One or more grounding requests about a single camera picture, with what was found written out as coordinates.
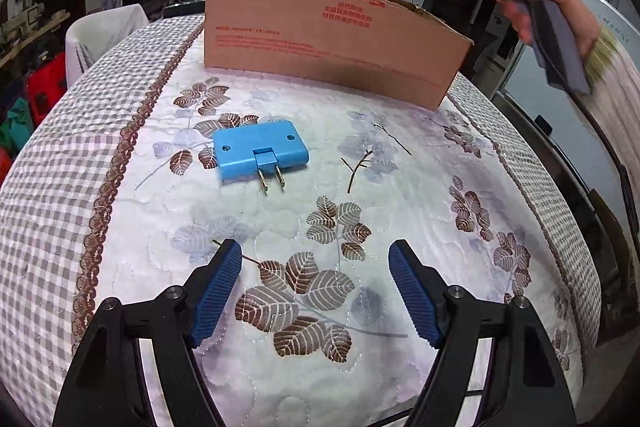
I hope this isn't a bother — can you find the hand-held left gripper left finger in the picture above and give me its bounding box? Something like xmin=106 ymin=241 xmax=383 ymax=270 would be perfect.
xmin=52 ymin=238 xmax=244 ymax=427

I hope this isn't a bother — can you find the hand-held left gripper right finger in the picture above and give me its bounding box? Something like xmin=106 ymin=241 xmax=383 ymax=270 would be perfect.
xmin=387 ymin=239 xmax=578 ymax=427

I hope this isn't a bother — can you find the brown cardboard box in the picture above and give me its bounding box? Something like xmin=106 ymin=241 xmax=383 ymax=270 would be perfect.
xmin=202 ymin=0 xmax=475 ymax=110

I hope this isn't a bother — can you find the blue plug adapter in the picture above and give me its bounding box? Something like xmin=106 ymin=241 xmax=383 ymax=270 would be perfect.
xmin=212 ymin=120 xmax=311 ymax=196

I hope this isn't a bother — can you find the person's right forearm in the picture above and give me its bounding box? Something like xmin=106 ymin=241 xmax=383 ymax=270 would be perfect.
xmin=585 ymin=27 xmax=640 ymax=168

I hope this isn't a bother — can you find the person's right hand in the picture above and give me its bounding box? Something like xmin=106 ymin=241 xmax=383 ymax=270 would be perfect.
xmin=492 ymin=0 xmax=601 ymax=58

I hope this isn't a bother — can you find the whiteboard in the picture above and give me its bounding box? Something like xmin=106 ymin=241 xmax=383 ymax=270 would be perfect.
xmin=502 ymin=0 xmax=640 ymax=148

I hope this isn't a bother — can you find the green plastic stool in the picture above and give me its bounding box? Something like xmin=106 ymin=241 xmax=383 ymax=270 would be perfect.
xmin=5 ymin=97 xmax=36 ymax=140

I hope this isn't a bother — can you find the black keyboard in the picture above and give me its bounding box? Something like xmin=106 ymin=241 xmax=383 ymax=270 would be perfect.
xmin=162 ymin=0 xmax=207 ymax=18

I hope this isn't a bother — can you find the red plastic stool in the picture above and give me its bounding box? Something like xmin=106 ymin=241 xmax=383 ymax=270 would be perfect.
xmin=26 ymin=53 xmax=68 ymax=112

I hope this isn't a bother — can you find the chair with white cover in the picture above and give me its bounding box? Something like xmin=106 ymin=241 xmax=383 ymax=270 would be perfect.
xmin=65 ymin=3 xmax=151 ymax=72

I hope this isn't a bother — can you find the wooden shelf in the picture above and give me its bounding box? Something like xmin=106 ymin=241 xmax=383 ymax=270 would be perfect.
xmin=0 ymin=9 xmax=71 ymax=68

